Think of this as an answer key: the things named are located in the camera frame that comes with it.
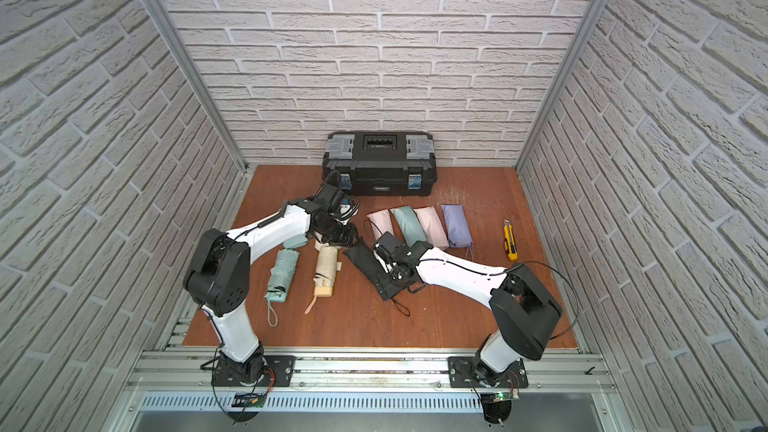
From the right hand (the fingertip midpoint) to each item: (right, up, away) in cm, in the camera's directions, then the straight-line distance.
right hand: (395, 282), depth 85 cm
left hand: (-11, +12, +6) cm, 17 cm away
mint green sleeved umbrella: (+5, +15, +14) cm, 21 cm away
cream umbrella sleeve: (-26, +9, +12) cm, 30 cm away
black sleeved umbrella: (-10, +7, +5) cm, 13 cm away
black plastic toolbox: (-4, +36, +13) cm, 39 cm away
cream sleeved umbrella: (-21, +4, +4) cm, 22 cm away
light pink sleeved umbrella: (+12, +15, +13) cm, 23 cm away
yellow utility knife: (+38, +10, +12) cm, 41 cm away
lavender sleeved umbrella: (+21, +15, +15) cm, 30 cm away
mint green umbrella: (-33, +2, +1) cm, 33 cm away
